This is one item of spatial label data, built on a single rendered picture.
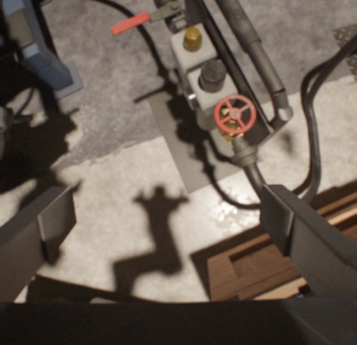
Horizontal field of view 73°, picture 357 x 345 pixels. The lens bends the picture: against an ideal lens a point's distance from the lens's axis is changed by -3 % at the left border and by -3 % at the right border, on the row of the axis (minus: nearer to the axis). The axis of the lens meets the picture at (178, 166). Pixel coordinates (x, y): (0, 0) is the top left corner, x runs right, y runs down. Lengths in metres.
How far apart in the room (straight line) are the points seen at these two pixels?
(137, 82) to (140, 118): 0.15
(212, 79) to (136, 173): 0.59
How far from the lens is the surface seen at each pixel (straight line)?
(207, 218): 0.93
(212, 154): 0.93
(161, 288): 0.99
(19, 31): 1.04
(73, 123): 1.10
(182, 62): 0.54
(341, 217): 0.71
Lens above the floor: 0.93
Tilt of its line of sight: 81 degrees down
